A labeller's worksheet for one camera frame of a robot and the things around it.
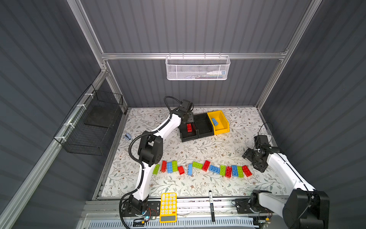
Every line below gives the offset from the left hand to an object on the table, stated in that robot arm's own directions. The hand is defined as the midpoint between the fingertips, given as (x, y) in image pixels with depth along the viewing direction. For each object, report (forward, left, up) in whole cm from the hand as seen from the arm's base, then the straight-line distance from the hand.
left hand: (192, 118), depth 97 cm
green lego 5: (-33, -28, -11) cm, 45 cm away
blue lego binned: (+4, -19, -11) cm, 22 cm away
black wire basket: (-18, +56, +14) cm, 60 cm away
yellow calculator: (-53, +14, -11) cm, 56 cm away
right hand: (-28, -35, -7) cm, 46 cm away
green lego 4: (-31, -18, -13) cm, 39 cm away
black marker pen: (-53, -9, -12) cm, 55 cm away
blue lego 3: (-32, -25, -11) cm, 43 cm away
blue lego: (-30, +15, -12) cm, 35 cm away
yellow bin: (+2, -25, -12) cm, 27 cm away
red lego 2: (-29, -8, -12) cm, 32 cm away
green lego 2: (-29, +11, -11) cm, 33 cm away
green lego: (-30, +23, -13) cm, 40 cm away
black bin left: (-6, +3, -13) cm, 14 cm away
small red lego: (-32, +7, -11) cm, 34 cm away
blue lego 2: (-31, -13, -12) cm, 36 cm away
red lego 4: (-33, -32, -11) cm, 47 cm away
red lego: (-29, +18, -11) cm, 36 cm away
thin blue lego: (-32, +2, -11) cm, 34 cm away
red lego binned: (0, +2, -11) cm, 11 cm away
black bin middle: (0, -8, -8) cm, 11 cm away
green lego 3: (-28, -3, -13) cm, 31 cm away
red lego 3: (-33, -21, -12) cm, 41 cm away
